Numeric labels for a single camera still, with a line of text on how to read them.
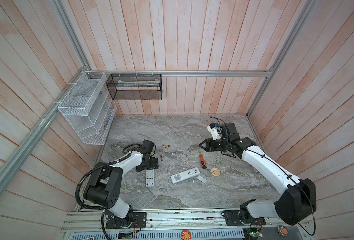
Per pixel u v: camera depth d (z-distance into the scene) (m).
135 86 1.04
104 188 0.45
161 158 0.95
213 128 0.73
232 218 0.73
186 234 0.70
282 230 0.70
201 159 0.95
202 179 0.88
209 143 0.70
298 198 0.40
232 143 0.60
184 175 0.88
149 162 0.80
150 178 0.86
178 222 0.73
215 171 0.90
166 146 1.01
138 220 0.73
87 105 0.75
